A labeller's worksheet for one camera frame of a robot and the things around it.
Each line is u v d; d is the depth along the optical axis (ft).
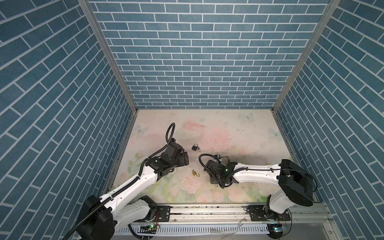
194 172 2.90
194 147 3.25
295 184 1.44
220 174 2.11
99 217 1.25
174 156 2.07
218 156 2.58
